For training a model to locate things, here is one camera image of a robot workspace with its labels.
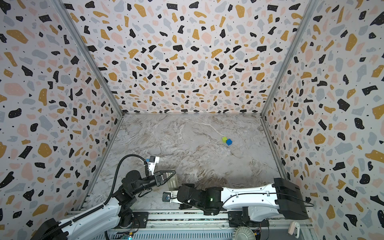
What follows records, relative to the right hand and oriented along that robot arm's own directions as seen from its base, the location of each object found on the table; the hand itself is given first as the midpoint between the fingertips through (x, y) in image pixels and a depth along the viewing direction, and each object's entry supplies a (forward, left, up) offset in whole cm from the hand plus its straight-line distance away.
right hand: (173, 188), depth 70 cm
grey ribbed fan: (-16, -34, -14) cm, 40 cm away
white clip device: (-14, -57, -12) cm, 60 cm away
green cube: (+37, -28, -13) cm, 49 cm away
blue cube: (+37, -32, -15) cm, 51 cm away
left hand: (+6, 0, +3) cm, 7 cm away
